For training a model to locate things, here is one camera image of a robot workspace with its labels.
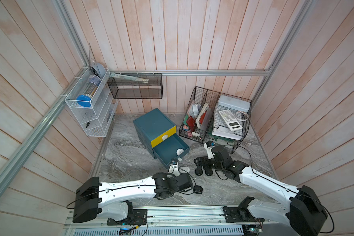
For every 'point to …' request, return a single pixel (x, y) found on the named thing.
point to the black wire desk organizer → (211, 116)
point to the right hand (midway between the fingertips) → (199, 158)
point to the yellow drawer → (164, 136)
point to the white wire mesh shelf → (97, 120)
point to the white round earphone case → (179, 151)
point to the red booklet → (191, 123)
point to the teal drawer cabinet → (157, 133)
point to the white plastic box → (237, 103)
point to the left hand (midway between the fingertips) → (175, 181)
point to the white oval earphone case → (184, 169)
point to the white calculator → (230, 119)
